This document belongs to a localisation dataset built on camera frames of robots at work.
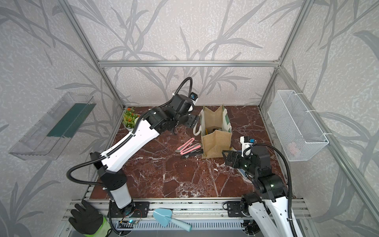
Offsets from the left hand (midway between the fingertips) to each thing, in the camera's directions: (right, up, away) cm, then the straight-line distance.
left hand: (192, 114), depth 73 cm
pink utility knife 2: (+1, -21, +23) cm, 31 cm away
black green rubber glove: (-50, -52, -3) cm, 72 cm away
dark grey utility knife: (+2, -24, +20) cm, 31 cm away
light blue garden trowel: (-14, -50, -1) cm, 52 cm away
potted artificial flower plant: (-40, -2, +18) cm, 44 cm away
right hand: (+18, -18, -2) cm, 26 cm away
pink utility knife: (-10, -22, +22) cm, 33 cm away
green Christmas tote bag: (+15, -10, +31) cm, 36 cm away
